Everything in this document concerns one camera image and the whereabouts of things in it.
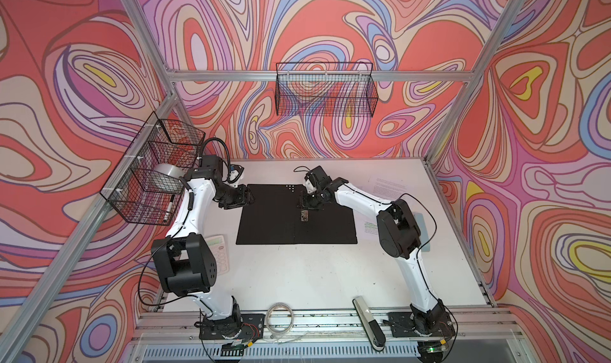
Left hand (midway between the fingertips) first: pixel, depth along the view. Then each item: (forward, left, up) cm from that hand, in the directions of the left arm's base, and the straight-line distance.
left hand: (250, 200), depth 84 cm
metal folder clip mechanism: (+3, -19, -16) cm, 25 cm away
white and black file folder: (+4, -4, -16) cm, 17 cm away
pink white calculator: (-11, +13, -15) cm, 23 cm away
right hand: (+3, -18, -12) cm, 22 cm away
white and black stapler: (-38, -40, -12) cm, 56 cm away
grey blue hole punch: (-6, -66, -13) cm, 67 cm away
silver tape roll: (0, +22, +15) cm, 27 cm away
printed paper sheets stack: (+18, -55, -16) cm, 60 cm away
